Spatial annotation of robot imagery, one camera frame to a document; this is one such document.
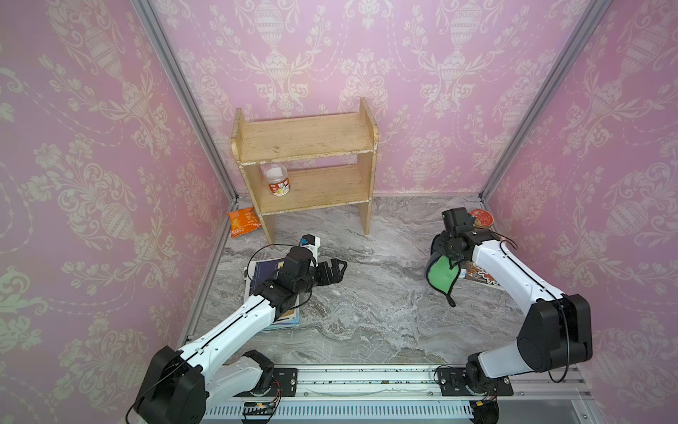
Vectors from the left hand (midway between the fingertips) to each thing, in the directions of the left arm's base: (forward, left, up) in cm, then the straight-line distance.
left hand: (338, 268), depth 80 cm
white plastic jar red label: (+26, +21, +12) cm, 36 cm away
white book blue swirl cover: (-11, +15, -12) cm, 22 cm away
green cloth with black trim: (-1, -33, -3) cm, 33 cm away
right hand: (+10, -36, -2) cm, 37 cm away
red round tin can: (+31, -59, -11) cm, 68 cm away
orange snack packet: (+29, +40, -12) cm, 51 cm away
